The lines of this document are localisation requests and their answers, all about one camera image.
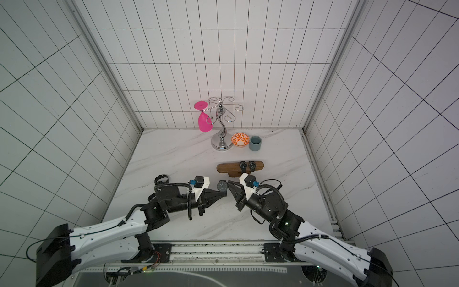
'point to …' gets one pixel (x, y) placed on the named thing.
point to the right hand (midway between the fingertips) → (229, 178)
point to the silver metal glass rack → (222, 109)
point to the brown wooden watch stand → (233, 170)
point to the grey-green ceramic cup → (255, 143)
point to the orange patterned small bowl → (240, 139)
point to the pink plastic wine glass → (205, 123)
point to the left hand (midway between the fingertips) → (221, 196)
